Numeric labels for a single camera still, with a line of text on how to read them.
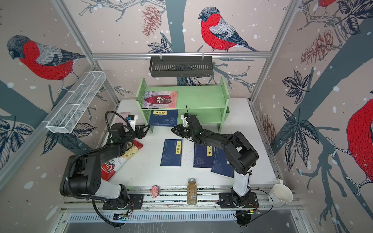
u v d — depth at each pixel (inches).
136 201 28.9
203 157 35.4
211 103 32.1
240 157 19.1
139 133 31.3
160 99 32.8
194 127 28.6
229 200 28.7
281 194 27.1
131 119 31.3
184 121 33.4
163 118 36.6
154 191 29.8
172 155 35.5
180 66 42.1
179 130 31.3
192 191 28.6
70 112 29.3
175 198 30.5
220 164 33.6
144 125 35.3
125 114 31.2
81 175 17.5
